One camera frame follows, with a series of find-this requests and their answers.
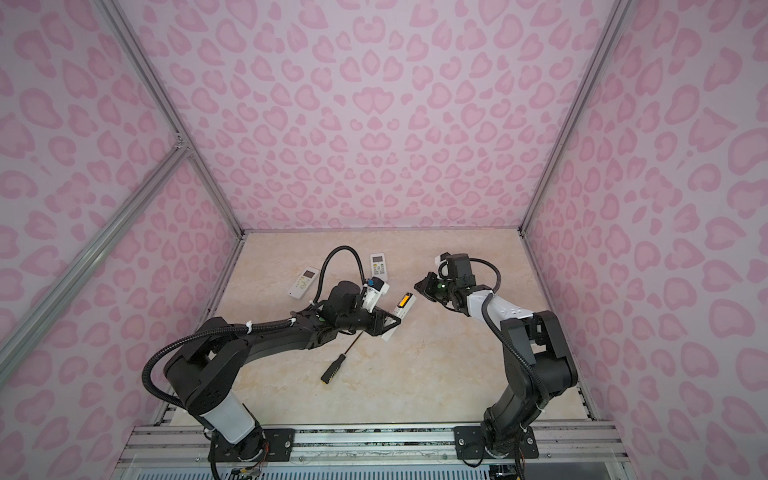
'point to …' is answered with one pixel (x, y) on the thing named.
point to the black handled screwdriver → (325, 379)
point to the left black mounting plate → (265, 445)
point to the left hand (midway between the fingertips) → (400, 317)
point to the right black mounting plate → (469, 444)
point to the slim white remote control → (400, 311)
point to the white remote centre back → (378, 266)
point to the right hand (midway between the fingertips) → (417, 282)
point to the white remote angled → (304, 283)
